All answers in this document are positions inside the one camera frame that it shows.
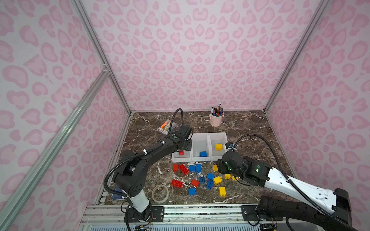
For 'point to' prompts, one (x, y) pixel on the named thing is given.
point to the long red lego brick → (184, 169)
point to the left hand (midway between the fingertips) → (188, 142)
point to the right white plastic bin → (216, 138)
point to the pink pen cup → (215, 121)
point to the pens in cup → (218, 111)
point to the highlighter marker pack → (164, 129)
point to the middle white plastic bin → (201, 147)
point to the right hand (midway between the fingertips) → (219, 163)
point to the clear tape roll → (160, 193)
